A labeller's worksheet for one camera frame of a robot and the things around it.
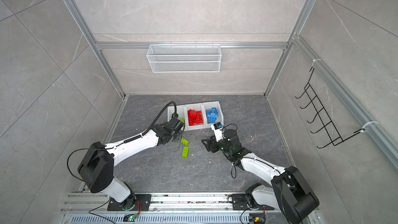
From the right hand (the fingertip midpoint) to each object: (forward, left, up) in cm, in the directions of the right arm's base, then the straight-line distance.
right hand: (206, 137), depth 85 cm
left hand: (+5, +17, 0) cm, 18 cm away
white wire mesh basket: (+48, +13, +20) cm, 54 cm away
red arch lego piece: (+18, +7, -6) cm, 20 cm away
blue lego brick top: (+18, -4, -3) cm, 18 cm away
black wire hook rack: (-9, -54, +19) cm, 57 cm away
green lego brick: (-4, +13, -10) cm, 17 cm away
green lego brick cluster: (+2, +13, -8) cm, 15 cm away
